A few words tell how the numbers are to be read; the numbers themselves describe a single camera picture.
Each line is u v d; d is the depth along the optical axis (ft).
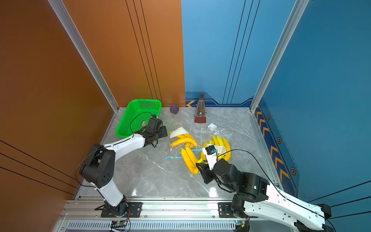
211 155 1.79
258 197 1.43
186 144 3.15
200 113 3.46
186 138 3.08
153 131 2.39
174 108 3.79
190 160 2.48
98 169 1.56
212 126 3.49
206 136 3.31
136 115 3.80
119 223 2.33
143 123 3.59
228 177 1.48
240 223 2.38
